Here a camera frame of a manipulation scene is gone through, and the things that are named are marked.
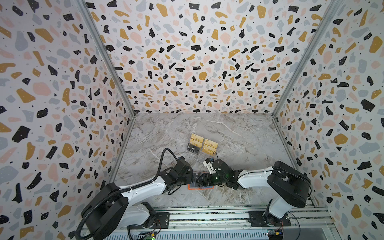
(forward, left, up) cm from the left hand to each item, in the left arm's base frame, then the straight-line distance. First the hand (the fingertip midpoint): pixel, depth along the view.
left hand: (195, 175), depth 85 cm
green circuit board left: (-27, +20, -4) cm, 34 cm away
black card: (+17, +1, 0) cm, 17 cm away
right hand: (-3, -1, +1) cm, 3 cm away
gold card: (+22, -1, +5) cm, 23 cm away
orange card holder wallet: (-5, 0, -3) cm, 6 cm away
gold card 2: (+20, 0, +3) cm, 20 cm away
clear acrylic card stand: (+16, -4, +1) cm, 17 cm away
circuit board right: (-28, -38, -5) cm, 48 cm away
